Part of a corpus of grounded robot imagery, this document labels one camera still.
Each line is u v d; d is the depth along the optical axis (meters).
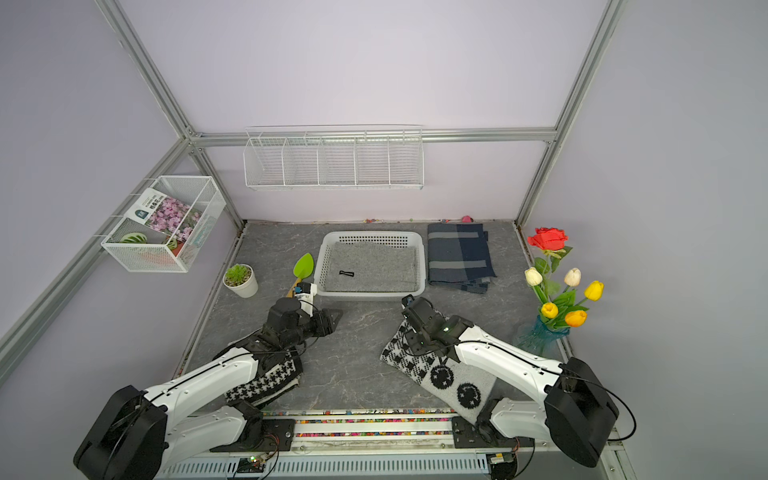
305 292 0.76
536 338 0.72
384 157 1.05
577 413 0.40
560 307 0.65
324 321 0.76
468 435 0.73
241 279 0.94
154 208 0.74
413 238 1.03
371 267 1.02
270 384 0.79
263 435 0.71
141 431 0.40
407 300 0.75
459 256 1.08
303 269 1.07
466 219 1.24
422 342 0.62
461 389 0.77
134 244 0.70
